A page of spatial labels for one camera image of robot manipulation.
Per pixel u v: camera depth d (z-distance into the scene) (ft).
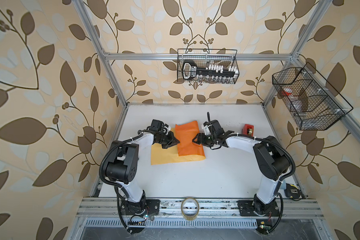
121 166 1.58
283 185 2.55
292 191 2.52
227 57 2.98
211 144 2.72
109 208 2.49
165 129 2.78
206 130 2.82
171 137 2.70
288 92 2.65
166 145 2.78
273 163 1.62
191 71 2.75
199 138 2.77
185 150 2.85
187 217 2.24
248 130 3.17
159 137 2.64
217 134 2.46
